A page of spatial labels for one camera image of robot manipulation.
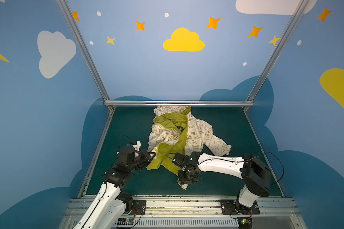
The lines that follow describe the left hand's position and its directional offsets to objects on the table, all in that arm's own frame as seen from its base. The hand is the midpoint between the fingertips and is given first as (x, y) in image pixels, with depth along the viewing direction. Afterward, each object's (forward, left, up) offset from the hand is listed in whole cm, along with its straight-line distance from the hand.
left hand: (156, 152), depth 76 cm
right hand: (-12, -15, -14) cm, 24 cm away
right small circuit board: (-29, -47, -21) cm, 60 cm away
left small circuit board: (-30, +15, -20) cm, 39 cm away
